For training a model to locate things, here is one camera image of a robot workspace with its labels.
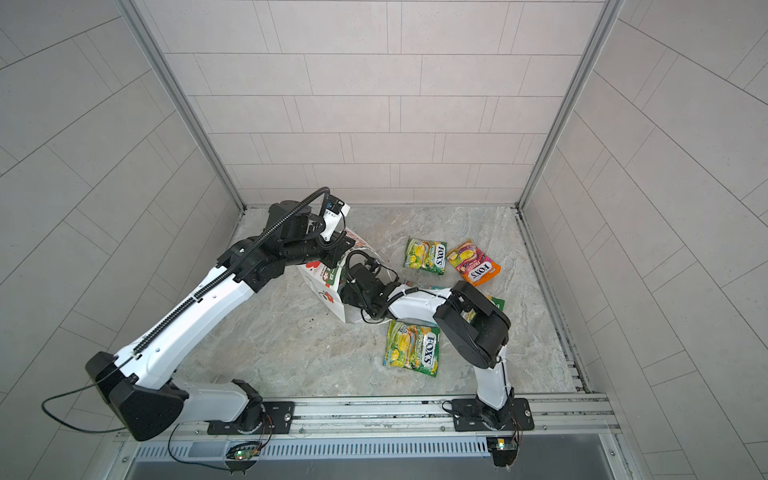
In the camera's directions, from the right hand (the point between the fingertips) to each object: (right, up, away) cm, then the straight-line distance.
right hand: (342, 296), depth 89 cm
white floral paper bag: (-2, +7, -12) cm, 14 cm away
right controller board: (+41, -31, -21) cm, 55 cm away
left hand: (+8, +18, -20) cm, 28 cm away
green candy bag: (+21, -12, -8) cm, 26 cm away
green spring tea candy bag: (+26, +12, +10) cm, 30 cm away
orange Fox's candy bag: (+41, +10, +9) cm, 43 cm away
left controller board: (-16, -28, -25) cm, 41 cm away
